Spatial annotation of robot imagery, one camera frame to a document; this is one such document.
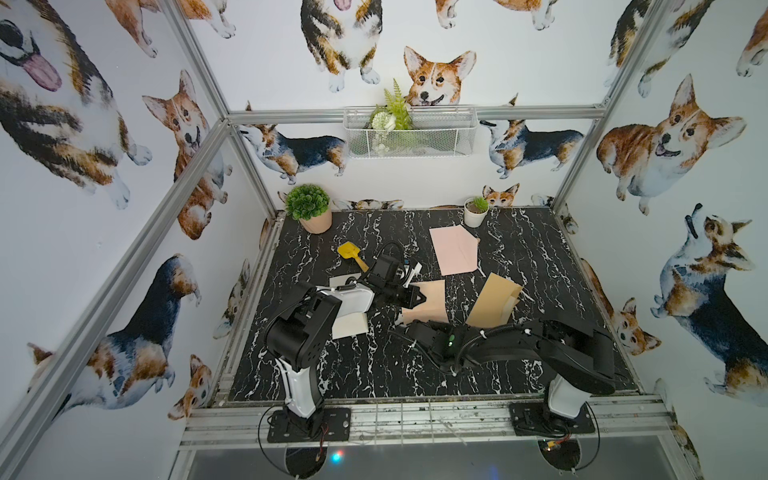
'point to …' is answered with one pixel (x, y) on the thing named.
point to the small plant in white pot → (475, 211)
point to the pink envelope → (456, 249)
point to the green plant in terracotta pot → (310, 205)
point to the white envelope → (356, 299)
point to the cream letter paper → (508, 310)
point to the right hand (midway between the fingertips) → (430, 328)
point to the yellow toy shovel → (350, 250)
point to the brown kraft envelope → (488, 310)
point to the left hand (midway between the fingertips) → (429, 295)
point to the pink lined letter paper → (434, 308)
